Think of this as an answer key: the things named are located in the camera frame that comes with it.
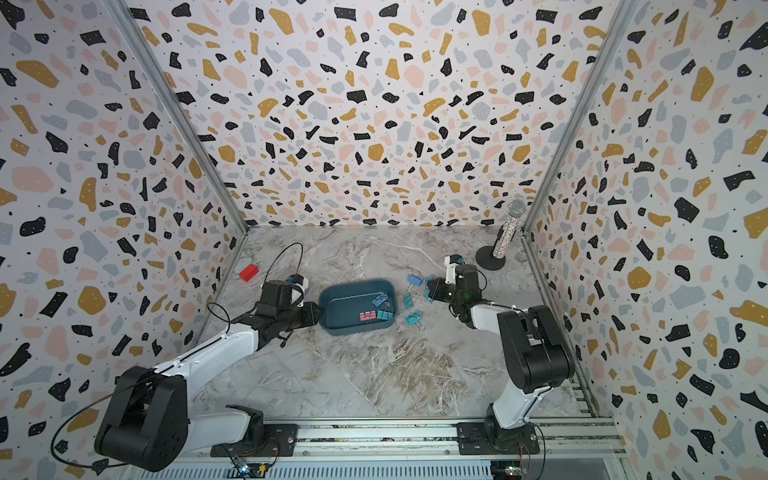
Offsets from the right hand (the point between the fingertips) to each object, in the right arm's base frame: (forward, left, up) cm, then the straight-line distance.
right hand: (429, 281), depth 95 cm
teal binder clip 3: (-2, +1, -4) cm, 5 cm away
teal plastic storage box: (-5, +29, -8) cm, 31 cm away
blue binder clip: (+6, +4, -7) cm, 10 cm away
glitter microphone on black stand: (+12, -23, -1) cm, 26 cm away
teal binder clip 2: (-3, +7, -8) cm, 11 cm away
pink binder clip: (-9, +20, -6) cm, 23 cm away
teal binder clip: (-9, +14, -6) cm, 18 cm away
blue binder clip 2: (-2, +16, -7) cm, 18 cm away
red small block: (+6, +64, -5) cm, 64 cm away
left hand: (-11, +32, +1) cm, 33 cm away
